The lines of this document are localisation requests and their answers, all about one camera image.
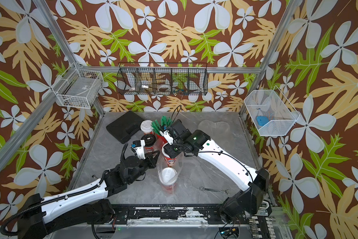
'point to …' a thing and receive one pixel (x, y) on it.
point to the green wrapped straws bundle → (156, 126)
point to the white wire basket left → (78, 88)
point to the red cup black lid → (150, 140)
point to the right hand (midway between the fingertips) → (168, 147)
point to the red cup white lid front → (167, 177)
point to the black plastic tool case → (123, 127)
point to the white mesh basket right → (271, 113)
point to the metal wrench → (226, 191)
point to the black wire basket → (172, 79)
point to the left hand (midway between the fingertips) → (161, 150)
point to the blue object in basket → (262, 120)
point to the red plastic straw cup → (160, 140)
